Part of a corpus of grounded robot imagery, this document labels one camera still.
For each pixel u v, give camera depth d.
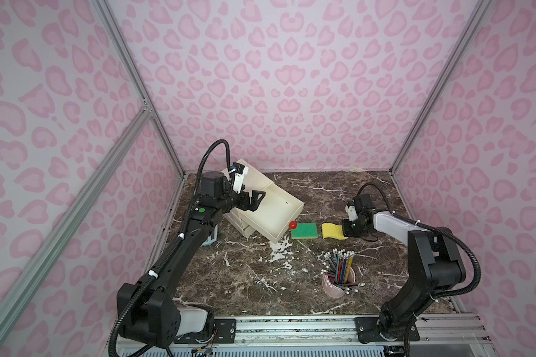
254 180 0.89
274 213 0.90
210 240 0.93
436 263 0.47
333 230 0.96
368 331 0.73
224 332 0.73
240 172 0.68
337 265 0.76
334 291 0.73
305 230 0.95
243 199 0.69
